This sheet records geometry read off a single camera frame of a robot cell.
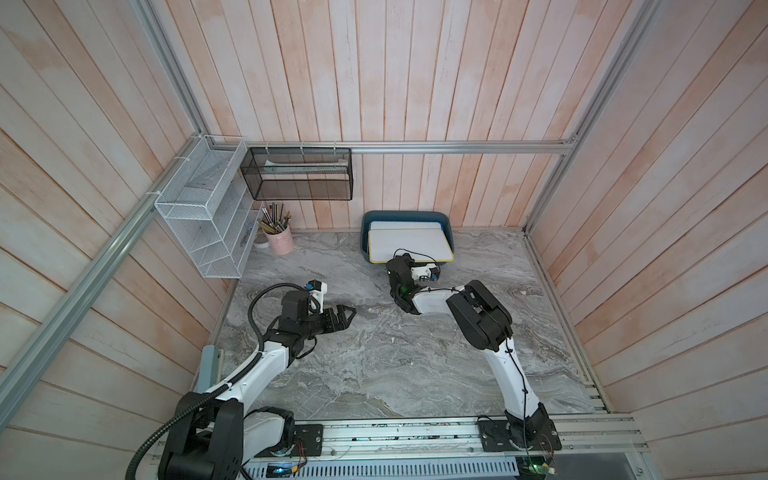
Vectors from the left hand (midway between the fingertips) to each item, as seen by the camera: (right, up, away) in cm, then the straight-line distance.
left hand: (344, 316), depth 86 cm
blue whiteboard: (+21, +30, +31) cm, 48 cm away
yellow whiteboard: (+27, +22, +20) cm, 40 cm away
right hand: (+17, +20, +17) cm, 32 cm away
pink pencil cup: (-26, +23, +23) cm, 41 cm away
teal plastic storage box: (+22, +34, +32) cm, 52 cm away
